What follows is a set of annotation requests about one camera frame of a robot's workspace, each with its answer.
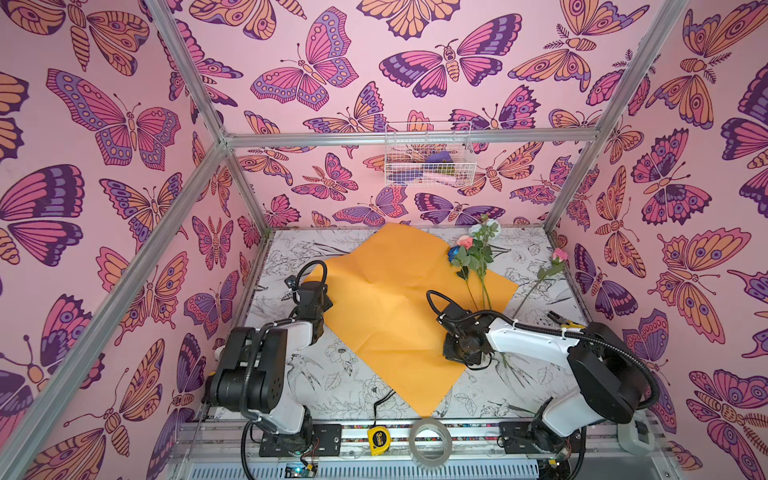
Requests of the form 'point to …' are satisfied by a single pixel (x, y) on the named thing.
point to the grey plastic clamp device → (637, 436)
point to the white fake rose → (482, 251)
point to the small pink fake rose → (559, 257)
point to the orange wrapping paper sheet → (389, 293)
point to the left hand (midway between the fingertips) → (319, 289)
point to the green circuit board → (301, 473)
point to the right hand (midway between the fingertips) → (448, 353)
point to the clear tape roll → (430, 441)
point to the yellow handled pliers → (563, 322)
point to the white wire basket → (429, 154)
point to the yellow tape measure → (379, 440)
